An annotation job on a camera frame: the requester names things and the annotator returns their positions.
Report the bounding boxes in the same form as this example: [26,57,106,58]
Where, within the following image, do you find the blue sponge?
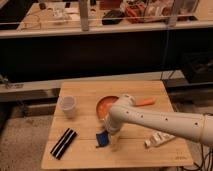
[96,131,109,147]

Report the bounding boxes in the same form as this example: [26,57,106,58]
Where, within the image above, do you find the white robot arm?
[105,94,213,148]

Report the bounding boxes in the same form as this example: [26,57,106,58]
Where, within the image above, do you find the orange ceramic bowl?
[96,96,118,121]

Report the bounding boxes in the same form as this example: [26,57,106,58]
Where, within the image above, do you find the wooden table board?
[41,81,193,169]

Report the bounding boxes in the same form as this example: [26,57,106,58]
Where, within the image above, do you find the white plastic bottle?
[144,131,175,148]

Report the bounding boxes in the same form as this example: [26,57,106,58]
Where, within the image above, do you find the orange carrot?
[135,98,156,107]

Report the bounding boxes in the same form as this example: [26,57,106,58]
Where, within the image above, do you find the black and white striped block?
[50,128,77,159]

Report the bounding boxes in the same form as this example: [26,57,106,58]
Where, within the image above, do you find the white plastic cup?
[59,96,76,118]

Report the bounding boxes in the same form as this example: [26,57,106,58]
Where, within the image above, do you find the black bag on bench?
[102,10,124,25]

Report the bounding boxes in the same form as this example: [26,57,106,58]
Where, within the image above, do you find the red tool on bench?
[125,3,146,23]

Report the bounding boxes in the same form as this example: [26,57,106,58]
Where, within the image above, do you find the black cables on floor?
[174,108,213,171]

